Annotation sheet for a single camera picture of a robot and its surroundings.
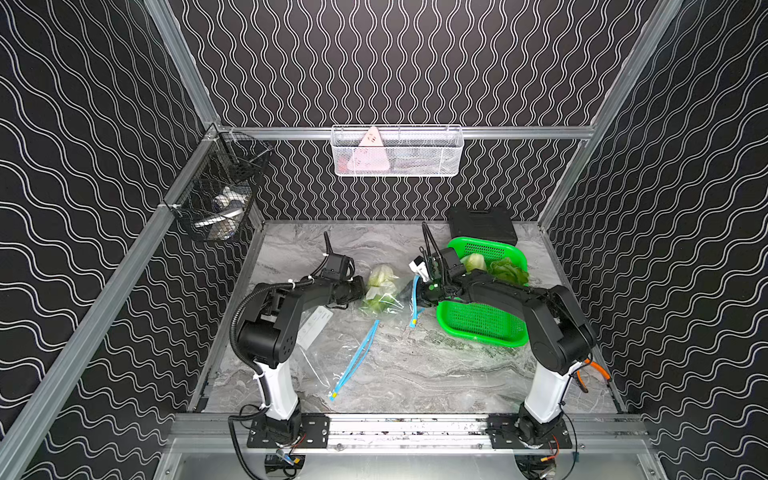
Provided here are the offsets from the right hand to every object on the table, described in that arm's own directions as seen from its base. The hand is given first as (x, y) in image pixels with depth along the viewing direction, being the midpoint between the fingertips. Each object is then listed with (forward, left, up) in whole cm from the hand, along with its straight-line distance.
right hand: (400, 298), depth 90 cm
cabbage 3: (+7, -32, +4) cm, 33 cm away
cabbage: (+4, +6, +1) cm, 7 cm away
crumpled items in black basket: (+16, +50, +21) cm, 56 cm away
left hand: (+7, +11, -4) cm, 14 cm away
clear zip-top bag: (-7, +1, +6) cm, 9 cm away
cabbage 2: (+16, -25, -1) cm, 29 cm away
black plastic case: (+35, -36, -2) cm, 50 cm away
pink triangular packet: (+34, +9, +28) cm, 45 cm away
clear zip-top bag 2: (-11, +20, -7) cm, 25 cm away
